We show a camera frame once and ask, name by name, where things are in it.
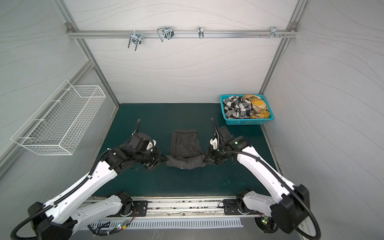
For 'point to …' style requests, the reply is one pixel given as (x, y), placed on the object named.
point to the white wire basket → (58, 127)
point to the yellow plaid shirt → (259, 108)
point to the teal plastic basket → (247, 121)
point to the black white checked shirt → (236, 108)
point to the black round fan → (266, 224)
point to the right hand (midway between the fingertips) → (205, 157)
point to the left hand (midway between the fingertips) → (171, 157)
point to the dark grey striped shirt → (187, 151)
